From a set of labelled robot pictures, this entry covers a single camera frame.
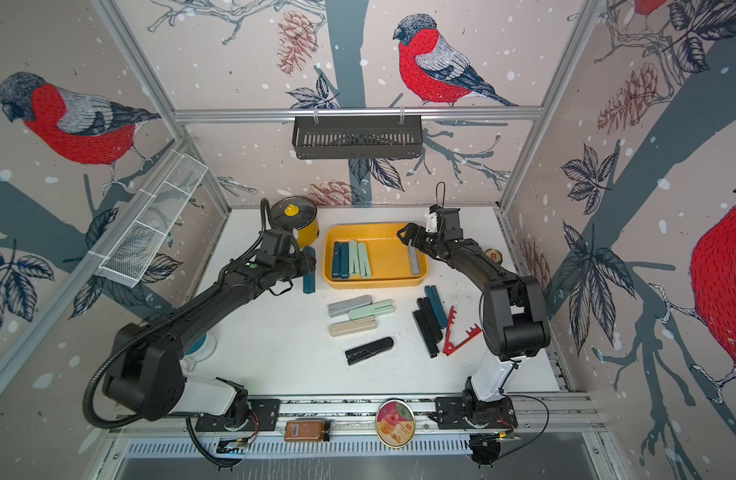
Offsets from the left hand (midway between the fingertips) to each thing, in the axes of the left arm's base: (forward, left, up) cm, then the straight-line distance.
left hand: (318, 254), depth 86 cm
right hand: (+10, -28, -2) cm, 30 cm away
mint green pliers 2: (+5, -13, -14) cm, 20 cm away
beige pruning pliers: (-16, -10, -15) cm, 24 cm away
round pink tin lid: (-40, -22, -12) cm, 48 cm away
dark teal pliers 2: (-7, +2, -2) cm, 8 cm away
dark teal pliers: (+7, -3, -13) cm, 15 cm away
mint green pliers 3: (-10, -18, -15) cm, 25 cm away
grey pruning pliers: (-10, -7, -14) cm, 19 cm away
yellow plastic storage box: (+8, -22, -18) cm, 29 cm away
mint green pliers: (+9, -9, -15) cm, 19 cm away
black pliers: (-24, -11, -15) cm, 30 cm away
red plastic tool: (-22, -38, -15) cm, 47 cm away
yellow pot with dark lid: (+21, +10, -5) cm, 24 cm away
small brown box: (-42, 0, -12) cm, 44 cm away
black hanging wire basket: (+45, -10, +11) cm, 48 cm away
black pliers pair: (-18, -32, -15) cm, 39 cm away
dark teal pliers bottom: (+7, -6, -14) cm, 17 cm away
